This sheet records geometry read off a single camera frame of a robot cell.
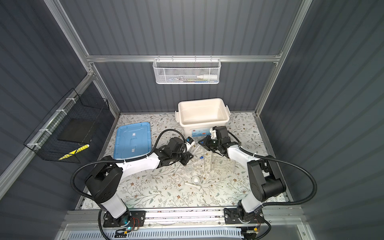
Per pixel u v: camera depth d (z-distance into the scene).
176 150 0.70
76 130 0.75
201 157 0.95
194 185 0.83
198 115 1.07
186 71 1.24
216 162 0.94
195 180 0.85
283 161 0.43
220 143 0.71
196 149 0.87
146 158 0.58
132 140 1.05
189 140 0.78
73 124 0.76
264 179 0.46
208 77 0.94
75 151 0.67
